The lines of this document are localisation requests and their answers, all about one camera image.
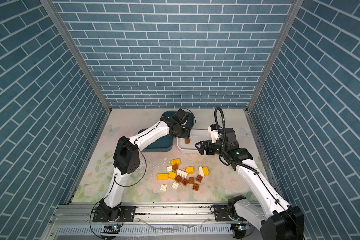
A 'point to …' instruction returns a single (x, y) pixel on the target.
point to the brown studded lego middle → (191, 180)
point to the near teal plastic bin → (164, 144)
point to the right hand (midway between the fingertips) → (201, 142)
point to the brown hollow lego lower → (185, 182)
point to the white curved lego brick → (200, 171)
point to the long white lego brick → (182, 172)
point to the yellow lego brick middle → (190, 170)
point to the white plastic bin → (196, 135)
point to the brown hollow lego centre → (178, 179)
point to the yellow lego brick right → (206, 171)
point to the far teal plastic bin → (190, 122)
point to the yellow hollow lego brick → (175, 161)
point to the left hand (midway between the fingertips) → (187, 134)
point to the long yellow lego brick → (162, 176)
